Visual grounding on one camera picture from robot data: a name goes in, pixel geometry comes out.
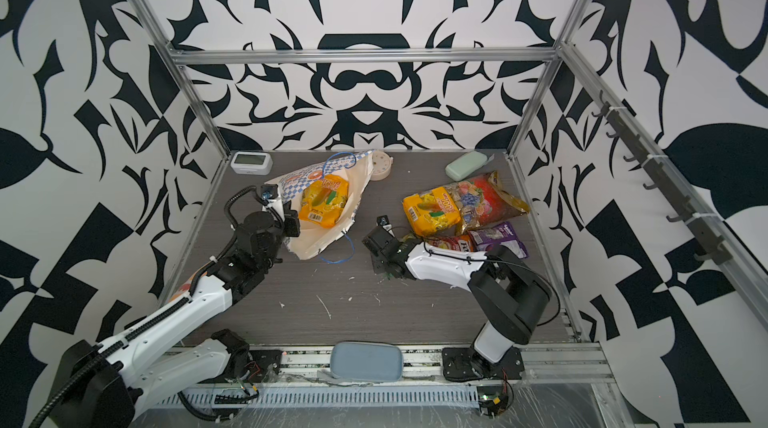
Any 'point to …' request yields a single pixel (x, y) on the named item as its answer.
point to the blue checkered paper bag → (313, 238)
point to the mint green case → (466, 164)
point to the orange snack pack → (461, 243)
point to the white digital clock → (252, 163)
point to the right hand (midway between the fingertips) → (384, 253)
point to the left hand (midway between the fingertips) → (288, 197)
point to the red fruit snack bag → (482, 200)
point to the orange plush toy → (185, 287)
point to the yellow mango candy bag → (431, 210)
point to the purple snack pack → (502, 235)
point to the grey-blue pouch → (364, 361)
